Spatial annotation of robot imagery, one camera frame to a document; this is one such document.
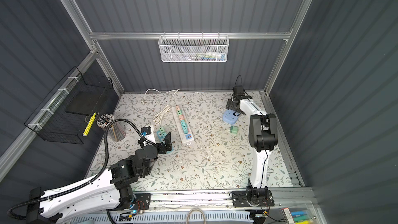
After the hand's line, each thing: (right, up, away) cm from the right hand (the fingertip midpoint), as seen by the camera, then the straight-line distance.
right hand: (237, 107), depth 103 cm
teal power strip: (-41, -13, -39) cm, 58 cm away
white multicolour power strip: (-34, -16, -9) cm, 38 cm away
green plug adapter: (-4, -14, -5) cm, 15 cm away
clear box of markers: (+21, -48, -33) cm, 62 cm away
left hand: (-43, -13, -30) cm, 54 cm away
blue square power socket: (-6, -7, -1) cm, 9 cm away
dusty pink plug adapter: (-37, -6, -6) cm, 38 cm away
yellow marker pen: (-75, -7, -33) cm, 82 cm away
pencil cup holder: (-74, -13, -14) cm, 76 cm away
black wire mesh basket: (-88, -4, -31) cm, 93 cm away
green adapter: (-39, -3, -3) cm, 39 cm away
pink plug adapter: (-40, 0, 0) cm, 40 cm away
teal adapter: (-34, -12, -11) cm, 38 cm away
